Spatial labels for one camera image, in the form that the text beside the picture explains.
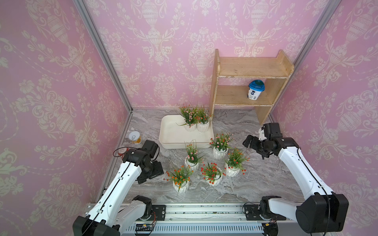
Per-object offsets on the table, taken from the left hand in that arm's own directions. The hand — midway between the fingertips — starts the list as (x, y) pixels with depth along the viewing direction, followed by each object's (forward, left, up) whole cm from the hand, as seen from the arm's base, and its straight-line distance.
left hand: (157, 175), depth 75 cm
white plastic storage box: (+35, -4, -14) cm, 38 cm away
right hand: (+16, -51, +4) cm, 54 cm away
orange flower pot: (+7, -42, -3) cm, 42 cm away
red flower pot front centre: (+1, -28, +3) cm, 28 cm away
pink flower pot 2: (+17, -34, +3) cm, 38 cm away
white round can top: (+29, +21, -6) cm, 36 cm away
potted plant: (+40, -24, +2) cm, 47 cm away
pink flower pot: (+37, -17, +3) cm, 41 cm away
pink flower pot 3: (+11, -18, +1) cm, 21 cm away
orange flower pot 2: (-2, -12, +1) cm, 12 cm away
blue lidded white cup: (+49, -57, +20) cm, 78 cm away
